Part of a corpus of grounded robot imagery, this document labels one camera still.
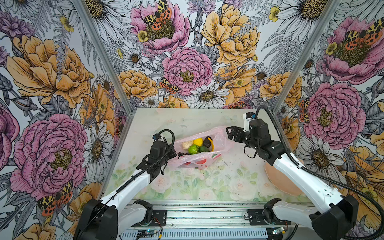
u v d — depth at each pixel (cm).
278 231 71
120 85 106
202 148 95
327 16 75
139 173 55
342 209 40
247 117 69
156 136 75
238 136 67
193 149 92
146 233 71
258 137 56
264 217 69
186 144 97
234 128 68
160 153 64
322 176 43
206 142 99
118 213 42
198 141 99
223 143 83
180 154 93
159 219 73
